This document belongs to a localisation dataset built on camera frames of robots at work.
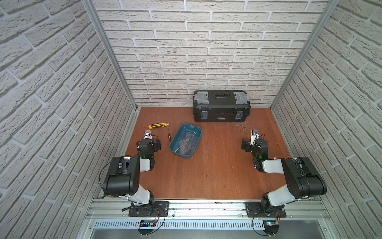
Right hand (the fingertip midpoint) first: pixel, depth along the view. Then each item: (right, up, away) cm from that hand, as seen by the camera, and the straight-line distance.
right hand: (252, 138), depth 95 cm
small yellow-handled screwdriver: (-56, +2, +8) cm, 57 cm away
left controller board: (-62, -40, -22) cm, 77 cm away
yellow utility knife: (-63, +8, +13) cm, 65 cm away
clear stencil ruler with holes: (-44, +1, +6) cm, 44 cm away
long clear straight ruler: (-44, -3, +2) cm, 44 cm away
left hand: (-67, +1, -1) cm, 67 cm away
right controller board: (0, -40, -25) cm, 47 cm away
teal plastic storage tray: (-51, -3, +2) cm, 51 cm away
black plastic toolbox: (-20, +22, +6) cm, 30 cm away
